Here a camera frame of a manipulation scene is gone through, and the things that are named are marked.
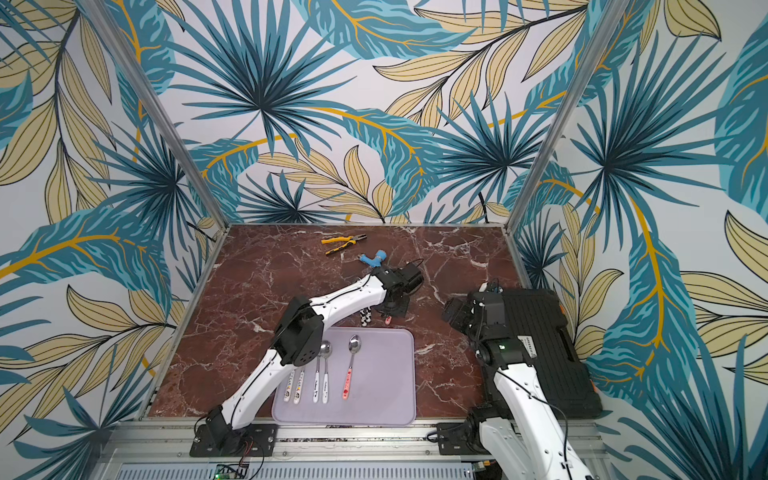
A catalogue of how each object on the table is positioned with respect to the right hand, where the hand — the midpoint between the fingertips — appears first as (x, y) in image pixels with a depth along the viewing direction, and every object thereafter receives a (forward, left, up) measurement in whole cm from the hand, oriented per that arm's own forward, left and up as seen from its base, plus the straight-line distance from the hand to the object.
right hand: (461, 309), depth 81 cm
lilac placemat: (-12, +27, -16) cm, 33 cm away
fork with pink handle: (+4, +19, -14) cm, 24 cm away
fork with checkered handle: (+7, +25, -13) cm, 29 cm away
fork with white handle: (-14, +40, -13) cm, 44 cm away
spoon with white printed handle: (-15, +44, -13) cm, 48 cm away
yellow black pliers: (+37, +32, -12) cm, 51 cm away
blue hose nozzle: (+27, +23, -12) cm, 37 cm away
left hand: (+7, +18, -13) cm, 23 cm away
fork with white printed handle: (-15, +47, -12) cm, 51 cm away
